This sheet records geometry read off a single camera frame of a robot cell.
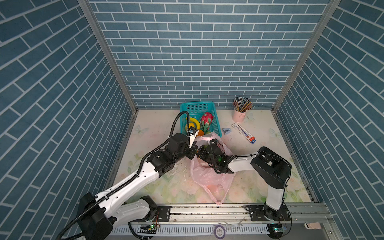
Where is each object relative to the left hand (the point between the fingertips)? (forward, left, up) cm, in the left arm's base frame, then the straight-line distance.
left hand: (196, 142), depth 76 cm
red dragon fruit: (+28, -8, -14) cm, 32 cm away
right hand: (+5, +1, -17) cm, 18 cm away
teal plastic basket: (+41, 0, -17) cm, 45 cm away
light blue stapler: (+23, -22, -21) cm, 38 cm away
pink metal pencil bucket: (+31, -31, -14) cm, 46 cm away
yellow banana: (+32, +3, -18) cm, 37 cm away
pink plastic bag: (-17, -10, -13) cm, 23 cm away
